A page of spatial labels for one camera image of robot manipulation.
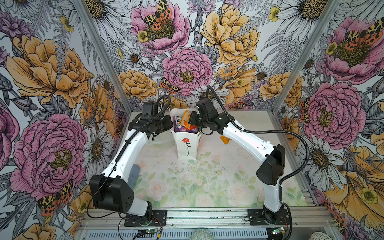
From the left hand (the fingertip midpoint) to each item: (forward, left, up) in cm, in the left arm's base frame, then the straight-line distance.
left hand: (172, 127), depth 81 cm
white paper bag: (-5, -8, -7) cm, 12 cm away
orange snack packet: (+4, -6, +1) cm, 8 cm away
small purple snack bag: (+1, -3, -2) cm, 4 cm away
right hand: (+2, -9, +1) cm, 9 cm away
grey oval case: (-17, +23, -21) cm, 35 cm away
